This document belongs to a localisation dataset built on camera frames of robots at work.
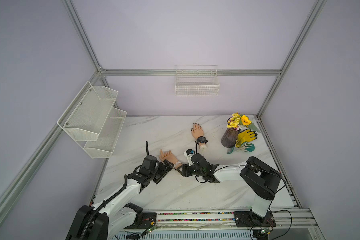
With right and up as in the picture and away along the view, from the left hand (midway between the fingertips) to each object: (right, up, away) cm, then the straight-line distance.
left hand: (169, 170), depth 85 cm
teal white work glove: (+50, +12, +15) cm, 54 cm away
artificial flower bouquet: (+38, +29, -3) cm, 48 cm away
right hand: (+6, -1, +4) cm, 8 cm away
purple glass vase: (+39, +18, +14) cm, 45 cm away
